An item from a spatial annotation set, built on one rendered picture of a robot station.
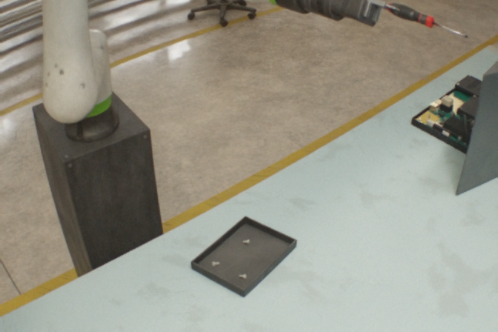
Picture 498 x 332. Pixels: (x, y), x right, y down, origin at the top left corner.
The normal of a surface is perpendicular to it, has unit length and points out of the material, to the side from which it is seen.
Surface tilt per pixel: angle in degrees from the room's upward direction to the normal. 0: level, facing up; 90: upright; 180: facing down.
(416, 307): 0
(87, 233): 90
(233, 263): 0
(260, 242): 0
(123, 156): 90
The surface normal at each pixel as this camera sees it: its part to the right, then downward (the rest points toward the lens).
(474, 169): 0.39, 0.51
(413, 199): 0.00, -0.83
